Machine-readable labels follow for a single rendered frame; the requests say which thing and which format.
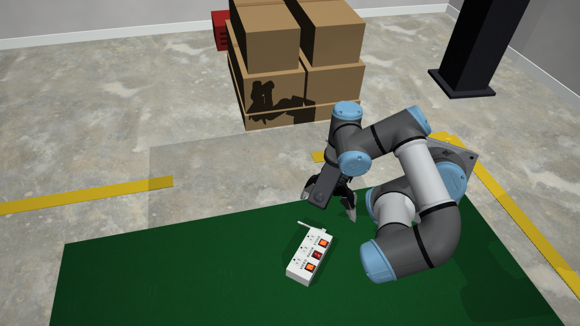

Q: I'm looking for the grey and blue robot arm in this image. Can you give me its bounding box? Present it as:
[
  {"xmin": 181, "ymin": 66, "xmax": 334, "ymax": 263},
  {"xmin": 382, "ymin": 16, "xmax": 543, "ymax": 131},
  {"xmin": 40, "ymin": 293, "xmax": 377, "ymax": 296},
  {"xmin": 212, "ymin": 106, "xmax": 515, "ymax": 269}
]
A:
[{"xmin": 307, "ymin": 101, "xmax": 467, "ymax": 284}]

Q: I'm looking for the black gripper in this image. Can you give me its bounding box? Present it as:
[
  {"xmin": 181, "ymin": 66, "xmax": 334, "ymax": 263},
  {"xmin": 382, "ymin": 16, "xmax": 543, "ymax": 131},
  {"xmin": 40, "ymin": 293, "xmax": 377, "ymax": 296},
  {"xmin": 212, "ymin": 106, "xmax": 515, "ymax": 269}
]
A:
[{"xmin": 300, "ymin": 148, "xmax": 357, "ymax": 223}]

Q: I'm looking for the white power strip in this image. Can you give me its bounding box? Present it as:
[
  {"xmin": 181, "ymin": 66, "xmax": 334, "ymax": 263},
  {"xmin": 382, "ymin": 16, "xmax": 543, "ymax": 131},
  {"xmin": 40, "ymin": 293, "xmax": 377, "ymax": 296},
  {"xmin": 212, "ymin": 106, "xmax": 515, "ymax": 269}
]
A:
[{"xmin": 286, "ymin": 221, "xmax": 333, "ymax": 287}]

